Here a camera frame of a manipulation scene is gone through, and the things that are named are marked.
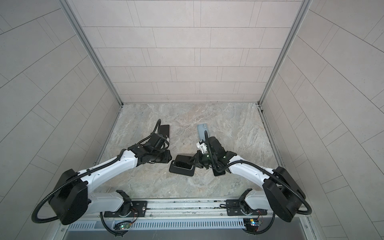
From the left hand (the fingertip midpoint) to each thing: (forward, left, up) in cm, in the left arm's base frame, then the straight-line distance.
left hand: (175, 155), depth 82 cm
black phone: (-1, -3, -6) cm, 7 cm away
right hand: (-7, -8, +4) cm, 11 cm away
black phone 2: (-8, -24, -5) cm, 25 cm away
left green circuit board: (-31, +20, -3) cm, 37 cm away
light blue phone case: (+23, -15, -7) cm, 28 cm away
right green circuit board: (-30, -38, -6) cm, 49 cm away
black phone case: (-7, -4, -4) cm, 9 cm away
